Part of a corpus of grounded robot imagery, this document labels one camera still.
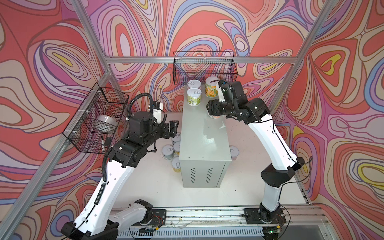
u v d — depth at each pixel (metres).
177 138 0.63
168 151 0.91
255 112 0.45
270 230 0.71
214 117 0.69
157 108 0.53
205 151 0.60
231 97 0.50
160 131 0.55
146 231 0.72
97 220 0.36
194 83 0.78
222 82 0.59
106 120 0.73
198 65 0.93
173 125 0.57
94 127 0.72
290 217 0.66
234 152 0.92
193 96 0.73
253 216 0.74
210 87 0.75
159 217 0.72
